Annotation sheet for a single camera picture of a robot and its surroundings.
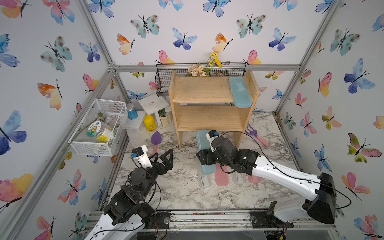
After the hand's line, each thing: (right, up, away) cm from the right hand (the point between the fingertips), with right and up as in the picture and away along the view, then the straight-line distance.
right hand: (203, 152), depth 73 cm
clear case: (+21, -17, +14) cm, 30 cm away
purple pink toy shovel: (-32, +4, +32) cm, 45 cm away
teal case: (0, +4, -2) cm, 5 cm away
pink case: (+11, -17, +15) cm, 25 cm away
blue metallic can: (-43, +21, +20) cm, 52 cm away
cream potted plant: (-25, +19, +33) cm, 46 cm away
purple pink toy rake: (+38, +8, +36) cm, 53 cm away
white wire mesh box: (-47, +20, +5) cm, 52 cm away
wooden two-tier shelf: (+3, +27, +23) cm, 36 cm away
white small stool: (-31, +27, +22) cm, 47 cm away
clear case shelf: (+2, -18, +13) cm, 23 cm away
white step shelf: (-48, +11, +33) cm, 59 cm away
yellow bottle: (-35, +16, +27) cm, 47 cm away
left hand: (-16, +1, -7) cm, 18 cm away
